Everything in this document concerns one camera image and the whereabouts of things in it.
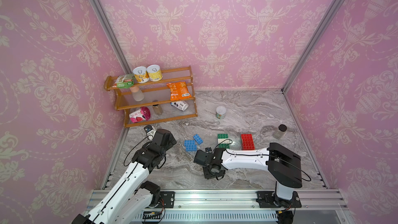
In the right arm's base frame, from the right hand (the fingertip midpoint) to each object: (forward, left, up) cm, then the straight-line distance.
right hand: (209, 176), depth 81 cm
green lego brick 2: (+15, -9, +4) cm, 18 cm away
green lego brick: (+21, -10, +4) cm, 23 cm away
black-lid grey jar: (+20, -43, +5) cm, 48 cm away
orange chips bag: (+47, +16, +18) cm, 53 cm away
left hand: (+15, +21, +13) cm, 29 cm away
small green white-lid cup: (+37, -10, +7) cm, 39 cm away
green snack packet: (+42, +43, +32) cm, 68 cm away
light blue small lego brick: (+21, +5, +2) cm, 21 cm away
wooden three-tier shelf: (+43, +31, +18) cm, 56 cm away
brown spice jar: (+41, +31, +8) cm, 51 cm away
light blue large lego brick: (+17, +10, +2) cm, 20 cm away
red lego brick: (+19, -24, +2) cm, 31 cm away
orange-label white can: (+44, +34, +34) cm, 65 cm away
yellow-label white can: (+45, +27, +34) cm, 62 cm away
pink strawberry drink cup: (+36, +40, +9) cm, 54 cm away
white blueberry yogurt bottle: (+43, +16, +8) cm, 47 cm away
